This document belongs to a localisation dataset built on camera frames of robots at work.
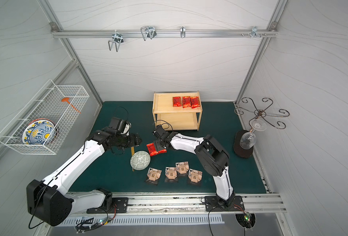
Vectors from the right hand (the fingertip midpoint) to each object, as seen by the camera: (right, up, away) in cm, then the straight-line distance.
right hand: (161, 142), depth 94 cm
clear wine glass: (+48, +5, -19) cm, 52 cm away
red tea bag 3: (+11, +26, -3) cm, 29 cm away
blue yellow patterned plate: (-48, +10, -31) cm, 59 cm away
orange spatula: (-50, +26, -15) cm, 58 cm away
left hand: (-11, +3, -14) cm, 18 cm away
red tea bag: (-6, -4, -2) cm, 7 cm away
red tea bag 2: (+1, -5, -3) cm, 6 cm away
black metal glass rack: (+53, +19, -21) cm, 60 cm away
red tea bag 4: (+16, +26, -4) cm, 31 cm away
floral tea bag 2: (+7, -17, -10) cm, 21 cm away
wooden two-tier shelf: (+10, +20, -5) cm, 23 cm away
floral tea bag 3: (+14, -14, -8) cm, 21 cm away
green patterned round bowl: (-12, -10, -5) cm, 17 cm away
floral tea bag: (-3, -17, -10) cm, 20 cm away
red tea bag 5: (+22, +26, -4) cm, 34 cm away
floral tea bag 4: (+21, -17, -10) cm, 29 cm away
